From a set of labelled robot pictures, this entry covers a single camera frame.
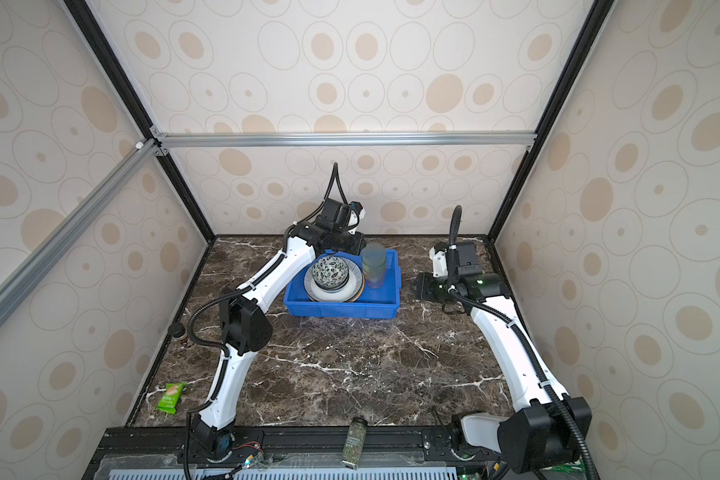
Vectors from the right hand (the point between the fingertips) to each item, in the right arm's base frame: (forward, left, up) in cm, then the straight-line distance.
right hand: (420, 285), depth 79 cm
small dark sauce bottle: (-7, +68, -10) cm, 69 cm away
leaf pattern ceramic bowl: (+16, +27, -14) cm, 34 cm away
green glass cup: (+14, +12, -17) cm, 25 cm away
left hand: (+17, +12, +2) cm, 21 cm away
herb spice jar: (-35, +18, -17) cm, 43 cm away
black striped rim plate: (+10, +20, -17) cm, 28 cm away
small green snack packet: (-22, +67, -19) cm, 73 cm away
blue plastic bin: (+11, +9, -24) cm, 28 cm away
